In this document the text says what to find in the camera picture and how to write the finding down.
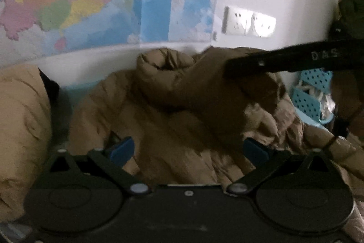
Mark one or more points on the beige pillow with black edge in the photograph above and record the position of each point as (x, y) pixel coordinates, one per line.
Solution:
(28, 99)

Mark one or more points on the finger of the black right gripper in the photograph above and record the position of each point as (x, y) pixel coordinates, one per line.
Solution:
(254, 74)

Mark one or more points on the teal bed sheet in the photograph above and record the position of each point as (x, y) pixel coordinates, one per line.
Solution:
(69, 98)

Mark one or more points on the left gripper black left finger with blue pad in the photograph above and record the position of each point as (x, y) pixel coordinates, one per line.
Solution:
(99, 172)

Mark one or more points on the teal perforated plastic basket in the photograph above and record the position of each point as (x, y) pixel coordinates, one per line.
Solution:
(312, 95)

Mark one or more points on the white wall socket panel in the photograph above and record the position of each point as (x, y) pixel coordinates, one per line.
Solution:
(245, 22)

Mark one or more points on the brown puffer down jacket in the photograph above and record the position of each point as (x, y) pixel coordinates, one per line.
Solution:
(188, 127)

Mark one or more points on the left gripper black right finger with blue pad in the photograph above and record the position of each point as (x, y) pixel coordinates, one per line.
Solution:
(269, 163)

